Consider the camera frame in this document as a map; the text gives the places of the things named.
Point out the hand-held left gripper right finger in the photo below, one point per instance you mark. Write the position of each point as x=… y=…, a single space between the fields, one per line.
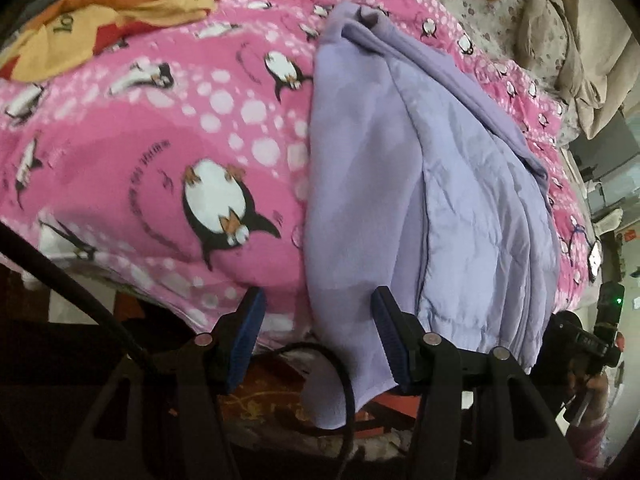
x=392 y=340

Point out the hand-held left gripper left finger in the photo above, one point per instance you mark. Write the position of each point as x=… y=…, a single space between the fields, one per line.
x=245 y=332

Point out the purple fleece garment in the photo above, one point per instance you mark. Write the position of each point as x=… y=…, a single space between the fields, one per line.
x=400 y=170

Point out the person's right forearm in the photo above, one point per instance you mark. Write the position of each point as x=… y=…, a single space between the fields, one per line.
x=592 y=442

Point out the person's right hand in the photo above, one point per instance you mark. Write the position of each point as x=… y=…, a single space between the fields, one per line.
x=596 y=392

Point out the orange patterned cloth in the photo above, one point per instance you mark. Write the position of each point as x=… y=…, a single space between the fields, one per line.
x=260 y=402

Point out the pink penguin print blanket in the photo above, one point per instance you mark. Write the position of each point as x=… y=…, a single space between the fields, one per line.
x=165 y=160

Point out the beige pillow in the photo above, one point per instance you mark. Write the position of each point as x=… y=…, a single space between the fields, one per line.
x=580 y=45

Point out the floral bedsheet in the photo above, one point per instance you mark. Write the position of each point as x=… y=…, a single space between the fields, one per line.
x=480 y=20

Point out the orange yellow red cloth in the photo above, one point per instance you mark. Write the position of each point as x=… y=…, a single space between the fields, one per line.
x=95 y=15

